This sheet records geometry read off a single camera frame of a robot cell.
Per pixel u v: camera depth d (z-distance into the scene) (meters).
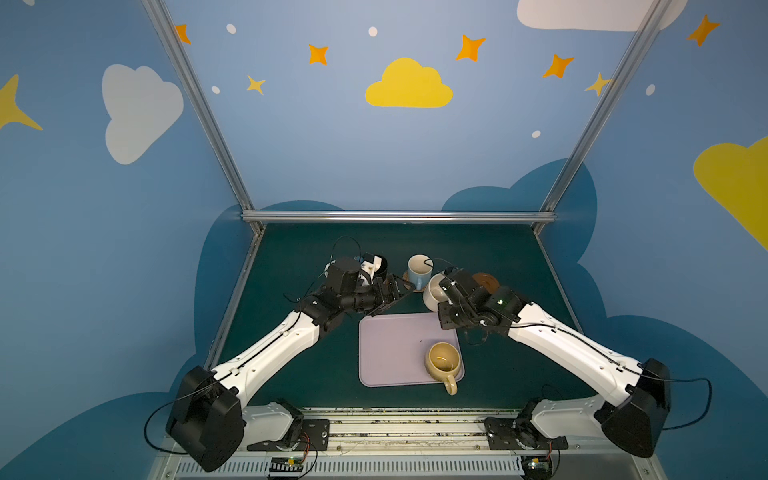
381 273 0.84
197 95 0.82
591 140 0.93
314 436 0.74
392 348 0.89
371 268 0.73
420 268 0.99
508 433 0.75
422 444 0.74
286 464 0.73
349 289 0.62
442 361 0.86
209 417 0.39
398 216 1.33
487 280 1.05
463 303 0.58
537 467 0.73
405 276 1.04
